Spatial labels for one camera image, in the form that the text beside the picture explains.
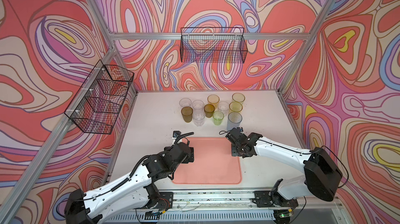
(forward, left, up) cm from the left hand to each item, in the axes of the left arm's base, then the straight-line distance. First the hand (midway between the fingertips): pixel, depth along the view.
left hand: (188, 148), depth 78 cm
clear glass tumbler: (+36, -4, -9) cm, 37 cm away
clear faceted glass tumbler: (+37, +5, -7) cm, 38 cm away
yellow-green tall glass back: (+35, -31, +1) cm, 47 cm away
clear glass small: (+33, -22, -7) cm, 40 cm away
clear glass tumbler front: (+25, -5, -10) cm, 28 cm away
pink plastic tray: (-3, -14, -12) cm, 19 cm away
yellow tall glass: (+28, -28, -1) cm, 40 cm away
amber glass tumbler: (+39, -16, -7) cm, 43 cm away
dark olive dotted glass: (+28, +3, -7) cm, 29 cm away
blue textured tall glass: (+21, -27, -6) cm, 35 cm away
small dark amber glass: (+32, -12, -8) cm, 35 cm away
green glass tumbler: (+27, -18, -9) cm, 33 cm away
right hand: (+1, -28, -9) cm, 29 cm away
